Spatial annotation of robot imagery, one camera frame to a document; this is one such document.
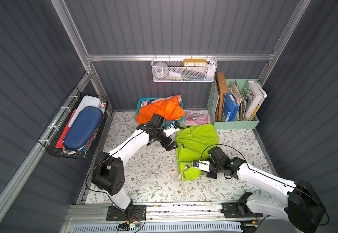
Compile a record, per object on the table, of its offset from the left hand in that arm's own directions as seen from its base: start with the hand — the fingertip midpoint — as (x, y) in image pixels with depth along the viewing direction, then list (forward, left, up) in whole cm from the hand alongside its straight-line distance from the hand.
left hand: (173, 140), depth 85 cm
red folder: (-11, +52, +16) cm, 55 cm away
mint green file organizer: (+37, -48, +9) cm, 61 cm away
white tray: (+12, +47, +20) cm, 52 cm away
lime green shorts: (+6, -14, -13) cm, 20 cm away
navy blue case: (-5, +43, +18) cm, 47 cm away
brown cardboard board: (+25, -30, +18) cm, 43 cm away
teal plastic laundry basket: (+41, +24, -5) cm, 48 cm away
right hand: (-12, -18, -9) cm, 23 cm away
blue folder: (+25, -40, +2) cm, 47 cm away
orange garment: (+27, +2, 0) cm, 27 cm away
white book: (+27, -55, +11) cm, 62 cm away
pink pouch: (+30, -19, -15) cm, 38 cm away
